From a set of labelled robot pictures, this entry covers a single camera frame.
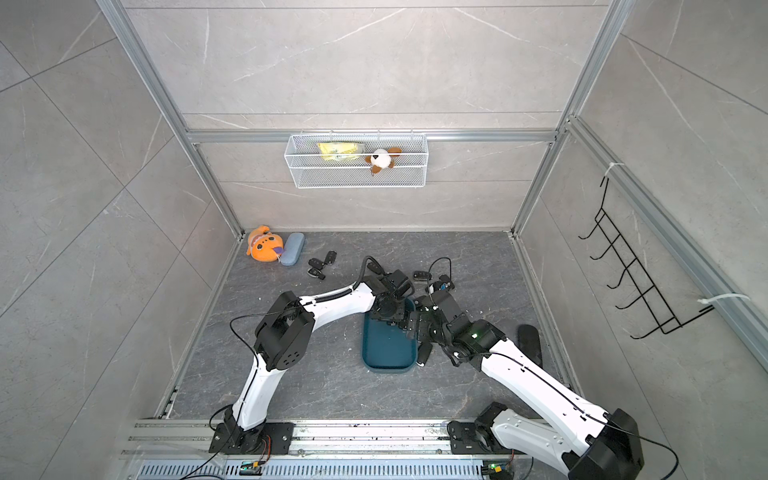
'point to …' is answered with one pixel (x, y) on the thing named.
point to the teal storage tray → (388, 348)
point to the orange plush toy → (264, 245)
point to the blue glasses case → (292, 249)
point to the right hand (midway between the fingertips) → (423, 322)
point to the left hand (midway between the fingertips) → (401, 311)
